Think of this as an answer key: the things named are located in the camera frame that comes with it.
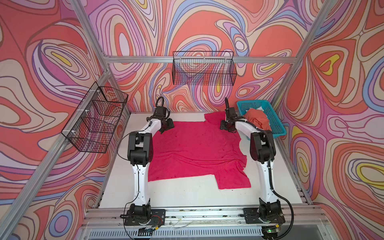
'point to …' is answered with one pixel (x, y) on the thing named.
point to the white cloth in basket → (260, 108)
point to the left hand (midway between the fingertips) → (172, 124)
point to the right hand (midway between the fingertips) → (226, 128)
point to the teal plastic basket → (277, 128)
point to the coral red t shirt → (258, 118)
